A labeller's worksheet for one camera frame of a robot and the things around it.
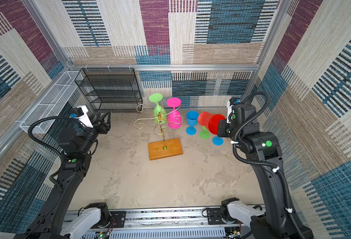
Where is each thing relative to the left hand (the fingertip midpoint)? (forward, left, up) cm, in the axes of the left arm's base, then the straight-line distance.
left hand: (104, 109), depth 67 cm
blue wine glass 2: (+13, -42, -23) cm, 50 cm away
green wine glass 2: (+13, -51, -37) cm, 65 cm away
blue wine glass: (+7, -59, -38) cm, 71 cm away
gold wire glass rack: (+18, -20, -38) cm, 47 cm away
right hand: (-9, -51, -2) cm, 52 cm away
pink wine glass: (+7, -31, -15) cm, 35 cm away
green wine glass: (+3, -24, -6) cm, 25 cm away
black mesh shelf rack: (+41, +12, -20) cm, 47 cm away
